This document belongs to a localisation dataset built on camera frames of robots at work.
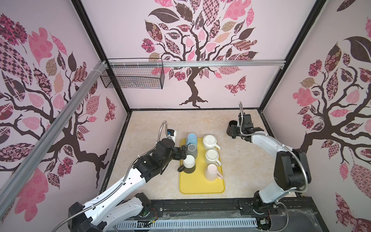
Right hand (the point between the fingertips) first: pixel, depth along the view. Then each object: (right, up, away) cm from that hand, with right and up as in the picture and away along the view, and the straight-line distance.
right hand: (236, 127), depth 94 cm
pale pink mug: (-19, -25, -17) cm, 36 cm away
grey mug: (-30, -13, -9) cm, 34 cm away
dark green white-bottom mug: (-32, -21, -15) cm, 41 cm away
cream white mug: (-18, -18, -8) cm, 26 cm away
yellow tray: (-28, -33, -11) cm, 44 cm away
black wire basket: (-80, +42, +28) cm, 95 cm away
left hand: (-37, -10, -19) cm, 43 cm away
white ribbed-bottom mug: (-19, -9, -4) cm, 21 cm away
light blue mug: (-30, -8, -4) cm, 31 cm away
